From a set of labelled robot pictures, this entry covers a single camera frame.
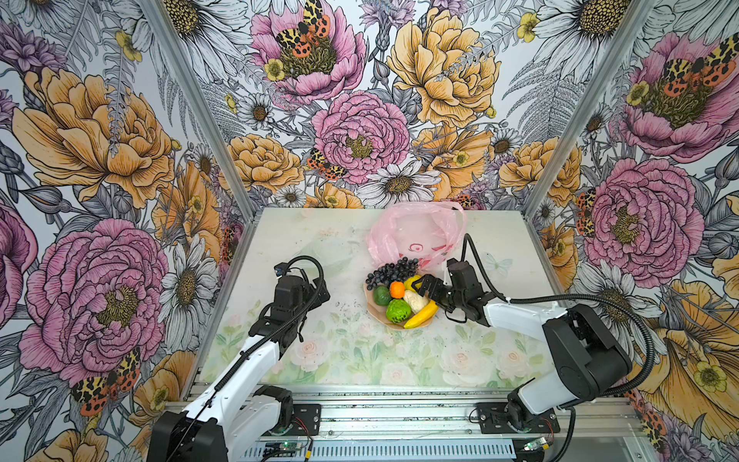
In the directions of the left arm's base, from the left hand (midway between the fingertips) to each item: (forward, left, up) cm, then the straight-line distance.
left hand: (312, 295), depth 86 cm
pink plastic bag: (+35, -39, -12) cm, 54 cm away
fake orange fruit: (+2, -25, -1) cm, 25 cm away
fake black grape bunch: (+9, -25, -2) cm, 27 cm away
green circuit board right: (-36, -57, -11) cm, 68 cm away
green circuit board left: (-35, +6, -11) cm, 38 cm away
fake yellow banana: (-5, -32, -3) cm, 33 cm away
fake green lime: (+2, -20, -3) cm, 21 cm away
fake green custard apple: (-4, -25, -2) cm, 26 cm away
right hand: (+1, -33, -5) cm, 33 cm away
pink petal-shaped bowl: (-2, -20, -8) cm, 21 cm away
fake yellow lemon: (+5, -29, -3) cm, 29 cm away
